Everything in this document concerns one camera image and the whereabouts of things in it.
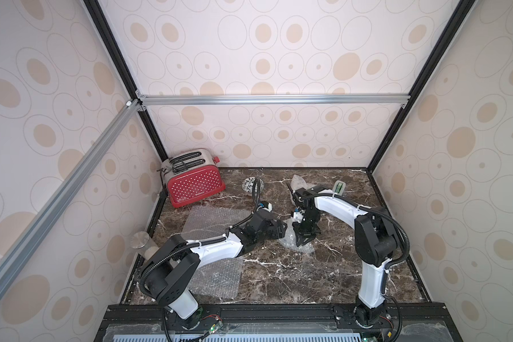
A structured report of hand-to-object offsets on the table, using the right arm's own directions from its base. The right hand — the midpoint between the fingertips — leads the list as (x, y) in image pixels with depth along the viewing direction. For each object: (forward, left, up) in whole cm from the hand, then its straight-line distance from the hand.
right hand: (305, 242), depth 87 cm
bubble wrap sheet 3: (0, +7, +2) cm, 7 cm away
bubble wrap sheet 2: (+31, +2, +3) cm, 31 cm away
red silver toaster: (+23, +50, +14) cm, 57 cm away
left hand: (+3, +8, +7) cm, 11 cm away
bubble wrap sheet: (-15, +33, -3) cm, 36 cm away
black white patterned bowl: (+31, +27, -1) cm, 42 cm away
